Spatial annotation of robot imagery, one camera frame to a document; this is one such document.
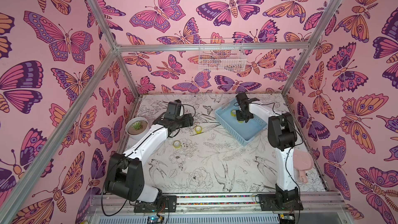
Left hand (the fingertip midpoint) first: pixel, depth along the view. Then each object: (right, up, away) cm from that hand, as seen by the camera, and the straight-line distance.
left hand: (191, 118), depth 88 cm
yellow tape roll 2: (-9, -17, +7) cm, 20 cm away
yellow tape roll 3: (+28, +2, +18) cm, 33 cm away
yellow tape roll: (+4, -9, +13) cm, 16 cm away
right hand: (+32, -1, +17) cm, 36 cm away
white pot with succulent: (-31, -5, +1) cm, 32 cm away
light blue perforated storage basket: (+31, -9, +5) cm, 32 cm away
